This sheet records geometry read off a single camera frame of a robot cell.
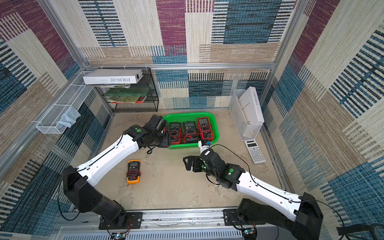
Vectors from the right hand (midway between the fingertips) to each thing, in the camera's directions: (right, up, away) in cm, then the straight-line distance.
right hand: (189, 158), depth 75 cm
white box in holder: (+37, +28, +19) cm, 51 cm away
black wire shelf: (-34, +35, +29) cm, 57 cm away
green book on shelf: (-39, +35, +22) cm, 57 cm away
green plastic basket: (-3, +22, +43) cm, 49 cm away
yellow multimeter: (-32, -10, +11) cm, 35 cm away
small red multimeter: (+9, +14, +21) cm, 27 cm away
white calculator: (+41, -3, +19) cm, 45 cm away
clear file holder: (+36, +12, +22) cm, 44 cm away
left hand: (-13, +9, +6) cm, 17 cm away
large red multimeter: (-10, +11, +22) cm, 27 cm away
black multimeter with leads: (-11, +9, -4) cm, 15 cm away
